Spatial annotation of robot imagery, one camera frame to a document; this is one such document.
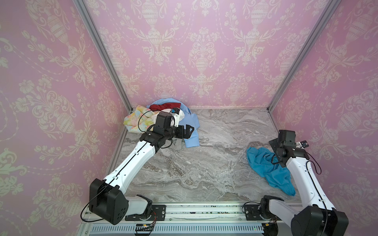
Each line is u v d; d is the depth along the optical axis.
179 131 0.69
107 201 0.39
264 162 0.88
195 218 0.74
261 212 0.70
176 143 0.99
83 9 0.70
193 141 1.02
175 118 0.70
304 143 0.68
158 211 0.75
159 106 1.09
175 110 0.69
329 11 0.70
